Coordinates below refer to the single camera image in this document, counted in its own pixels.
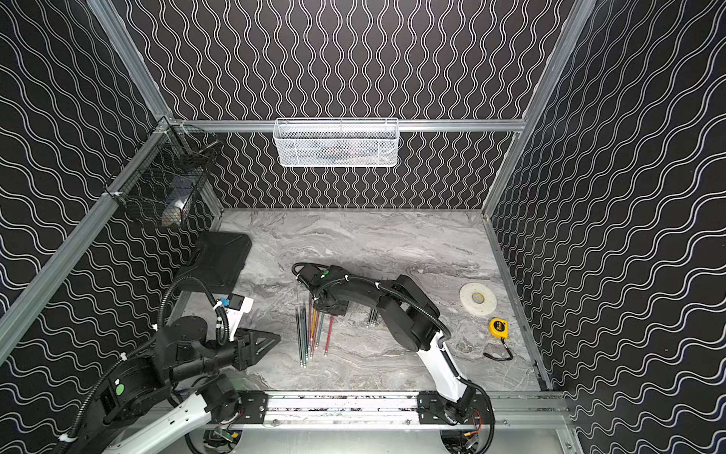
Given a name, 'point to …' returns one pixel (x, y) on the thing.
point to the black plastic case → (217, 259)
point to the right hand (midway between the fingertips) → (328, 309)
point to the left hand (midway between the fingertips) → (276, 336)
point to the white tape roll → (485, 307)
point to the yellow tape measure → (499, 328)
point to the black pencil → (372, 318)
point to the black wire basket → (162, 177)
